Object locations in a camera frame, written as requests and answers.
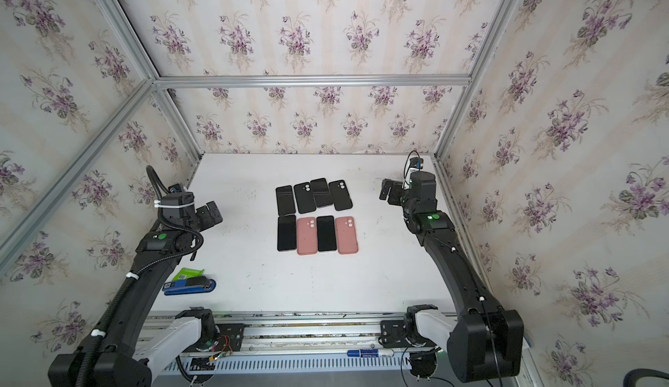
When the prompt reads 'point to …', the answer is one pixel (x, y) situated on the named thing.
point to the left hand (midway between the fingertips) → (201, 214)
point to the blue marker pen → (370, 353)
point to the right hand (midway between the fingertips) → (407, 183)
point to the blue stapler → (192, 285)
